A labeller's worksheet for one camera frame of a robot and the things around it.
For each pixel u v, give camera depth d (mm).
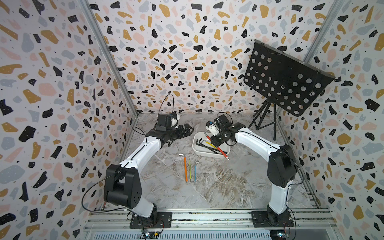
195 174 898
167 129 677
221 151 947
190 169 920
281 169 504
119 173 425
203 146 1025
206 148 1004
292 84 729
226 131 663
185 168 923
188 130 767
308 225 736
